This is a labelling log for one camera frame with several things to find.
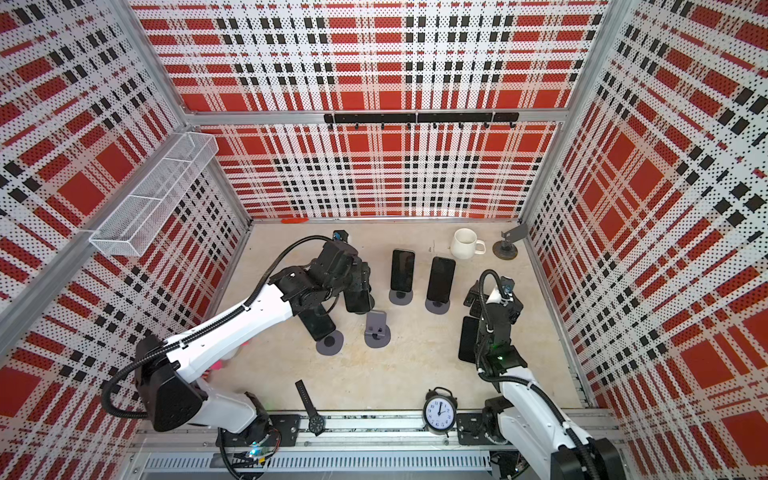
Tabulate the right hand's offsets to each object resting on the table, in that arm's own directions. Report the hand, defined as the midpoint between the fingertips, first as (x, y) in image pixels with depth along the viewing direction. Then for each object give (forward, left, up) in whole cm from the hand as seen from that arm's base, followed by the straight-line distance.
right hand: (493, 288), depth 82 cm
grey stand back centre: (+7, +26, -16) cm, 32 cm away
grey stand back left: (+1, +37, -9) cm, 38 cm away
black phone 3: (+7, +13, -5) cm, 16 cm away
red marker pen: (+47, +72, -19) cm, 88 cm away
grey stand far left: (-9, +47, -15) cm, 50 cm away
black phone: (-9, +6, -13) cm, 17 cm away
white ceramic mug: (+25, +3, -11) cm, 28 cm away
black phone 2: (-7, +49, -5) cm, 50 cm away
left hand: (+1, +37, +6) cm, 38 cm away
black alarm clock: (-28, +16, -13) cm, 35 cm away
